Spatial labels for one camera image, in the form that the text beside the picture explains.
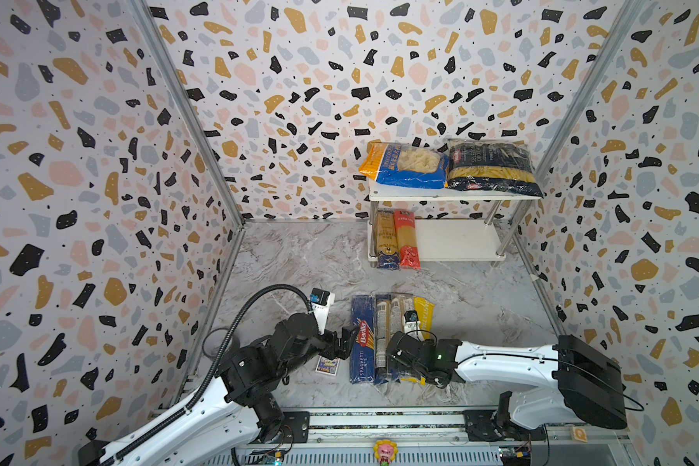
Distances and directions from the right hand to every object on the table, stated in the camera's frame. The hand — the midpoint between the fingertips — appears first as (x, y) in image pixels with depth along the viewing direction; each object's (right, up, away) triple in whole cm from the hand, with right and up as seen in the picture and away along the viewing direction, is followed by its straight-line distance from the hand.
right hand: (394, 348), depth 83 cm
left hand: (-13, +11, -14) cm, 22 cm away
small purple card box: (-19, -5, -1) cm, 20 cm away
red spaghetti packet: (+6, +28, +15) cm, 32 cm away
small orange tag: (+46, -18, -10) cm, 50 cm away
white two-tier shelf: (+49, +44, +41) cm, 78 cm away
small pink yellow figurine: (-4, -18, -16) cm, 24 cm away
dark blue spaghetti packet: (-9, +2, +3) cm, 10 cm away
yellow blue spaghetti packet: (-1, +31, +20) cm, 37 cm away
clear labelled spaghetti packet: (-3, +4, +5) cm, 7 cm away
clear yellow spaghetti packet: (+11, +5, +9) cm, 15 cm away
